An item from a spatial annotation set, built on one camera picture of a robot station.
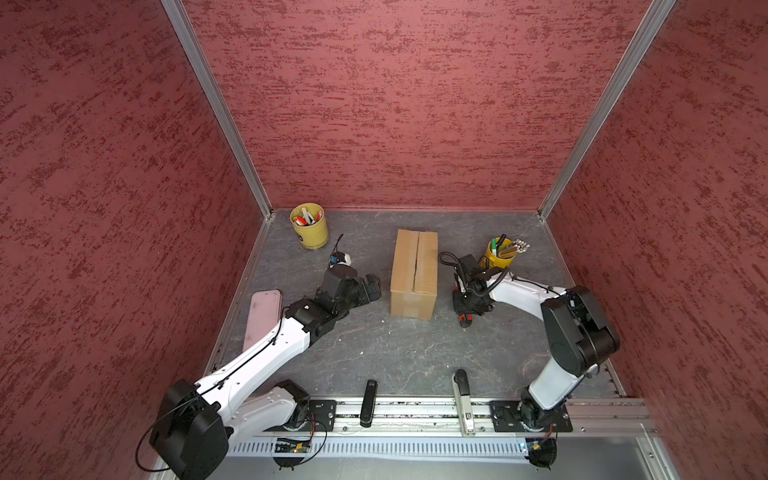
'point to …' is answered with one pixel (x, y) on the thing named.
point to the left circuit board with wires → (285, 445)
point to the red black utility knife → (466, 320)
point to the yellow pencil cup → (494, 247)
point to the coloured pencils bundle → (509, 251)
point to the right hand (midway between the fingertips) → (460, 313)
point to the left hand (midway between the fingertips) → (367, 290)
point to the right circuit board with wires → (542, 452)
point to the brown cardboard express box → (414, 275)
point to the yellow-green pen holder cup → (309, 223)
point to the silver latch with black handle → (460, 380)
